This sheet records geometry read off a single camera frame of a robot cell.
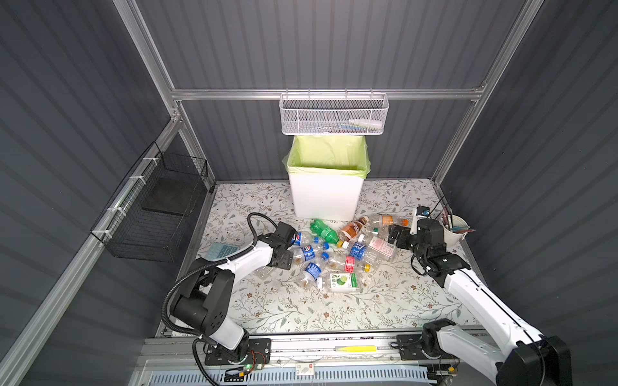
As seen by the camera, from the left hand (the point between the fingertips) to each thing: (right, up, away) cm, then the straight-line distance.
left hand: (275, 258), depth 91 cm
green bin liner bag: (+21, +42, +10) cm, 48 cm away
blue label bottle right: (+33, +3, -2) cm, 33 cm away
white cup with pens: (+71, +11, +2) cm, 71 cm away
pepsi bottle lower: (+14, -3, -7) cm, 16 cm away
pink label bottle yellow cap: (+27, -1, -5) cm, 28 cm away
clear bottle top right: (+40, +10, +7) cm, 42 cm away
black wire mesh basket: (-36, +17, -19) cm, 44 cm away
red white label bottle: (+40, +4, +1) cm, 40 cm away
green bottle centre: (+17, +11, +6) cm, 21 cm away
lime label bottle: (+24, -7, -7) cm, 26 cm away
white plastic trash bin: (+19, +24, +4) cm, 31 cm away
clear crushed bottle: (-3, -3, -7) cm, 8 cm away
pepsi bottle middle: (+13, +3, -2) cm, 13 cm away
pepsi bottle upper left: (+11, +7, +3) cm, 14 cm away
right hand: (+47, +12, -8) cm, 49 cm away
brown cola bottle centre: (+30, +10, +5) cm, 32 cm away
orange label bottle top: (+46, +14, +10) cm, 49 cm away
